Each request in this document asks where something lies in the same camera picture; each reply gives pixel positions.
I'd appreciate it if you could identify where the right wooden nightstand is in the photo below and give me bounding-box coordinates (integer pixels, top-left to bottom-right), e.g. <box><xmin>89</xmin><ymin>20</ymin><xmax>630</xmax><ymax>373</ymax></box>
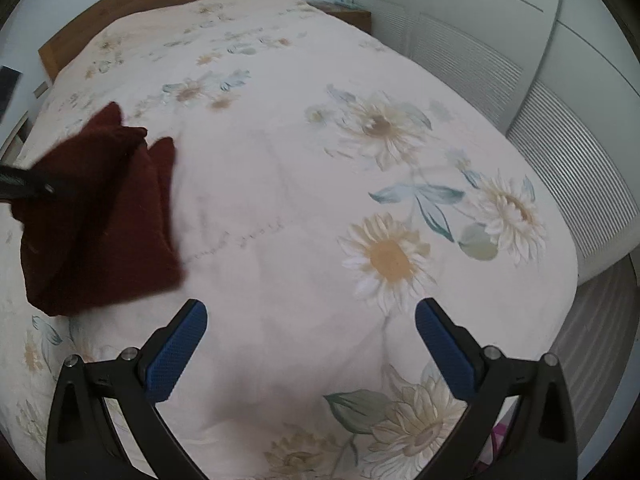
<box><xmin>309</xmin><ymin>1</ymin><xmax>372</xmax><ymax>35</ymax></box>

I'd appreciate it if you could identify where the floral pink bed cover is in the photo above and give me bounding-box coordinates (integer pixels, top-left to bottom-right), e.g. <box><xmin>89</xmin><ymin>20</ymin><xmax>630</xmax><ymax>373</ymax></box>
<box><xmin>1</xmin><ymin>0</ymin><xmax>577</xmax><ymax>479</ymax></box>

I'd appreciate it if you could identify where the dark red knit sweater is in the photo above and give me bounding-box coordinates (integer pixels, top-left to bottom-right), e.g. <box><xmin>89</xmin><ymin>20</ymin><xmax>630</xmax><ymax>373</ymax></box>
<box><xmin>9</xmin><ymin>102</ymin><xmax>183</xmax><ymax>316</ymax></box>

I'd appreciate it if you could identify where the white wardrobe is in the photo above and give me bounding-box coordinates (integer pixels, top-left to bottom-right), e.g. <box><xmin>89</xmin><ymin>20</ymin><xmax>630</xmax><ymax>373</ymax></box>
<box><xmin>347</xmin><ymin>0</ymin><xmax>639</xmax><ymax>281</ymax></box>

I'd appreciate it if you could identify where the pink box on floor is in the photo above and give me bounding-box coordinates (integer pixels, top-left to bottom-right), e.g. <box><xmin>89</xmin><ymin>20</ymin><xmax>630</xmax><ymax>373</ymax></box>
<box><xmin>475</xmin><ymin>422</ymin><xmax>508</xmax><ymax>470</ymax></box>

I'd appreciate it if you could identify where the left wall switch plate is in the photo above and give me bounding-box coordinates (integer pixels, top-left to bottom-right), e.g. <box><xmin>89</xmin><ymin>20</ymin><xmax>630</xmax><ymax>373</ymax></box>
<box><xmin>34</xmin><ymin>81</ymin><xmax>49</xmax><ymax>99</ymax></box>

